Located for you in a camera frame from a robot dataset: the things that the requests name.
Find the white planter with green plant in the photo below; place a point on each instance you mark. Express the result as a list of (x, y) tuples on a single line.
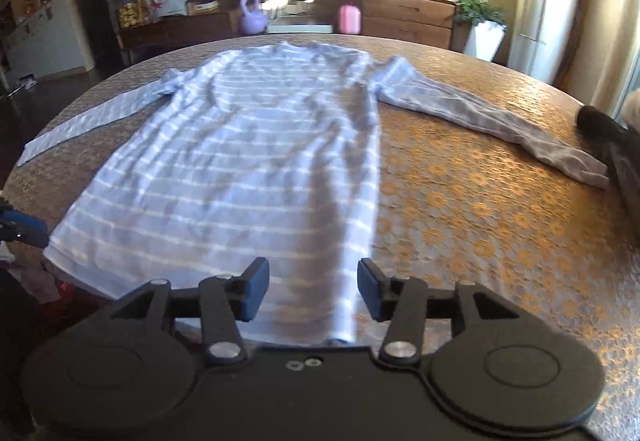
[(479, 29)]

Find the lavender striped long-sleeve shirt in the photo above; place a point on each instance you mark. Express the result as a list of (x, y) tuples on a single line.
[(267, 151)]

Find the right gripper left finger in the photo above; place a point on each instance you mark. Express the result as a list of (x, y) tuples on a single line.
[(225, 301)]

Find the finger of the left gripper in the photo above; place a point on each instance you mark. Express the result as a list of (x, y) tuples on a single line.
[(19, 227)]

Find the purple kettlebell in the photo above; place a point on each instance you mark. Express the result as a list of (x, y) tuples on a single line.
[(253, 20)]

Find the black clothes pile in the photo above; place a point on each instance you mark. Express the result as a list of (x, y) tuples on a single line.
[(618, 148)]

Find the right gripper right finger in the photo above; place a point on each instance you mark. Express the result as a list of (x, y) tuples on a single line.
[(402, 303)]

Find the pink small suitcase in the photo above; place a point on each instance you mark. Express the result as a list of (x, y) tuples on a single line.
[(349, 20)]

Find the wooden tv sideboard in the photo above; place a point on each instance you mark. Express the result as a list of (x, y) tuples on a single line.
[(424, 22)]

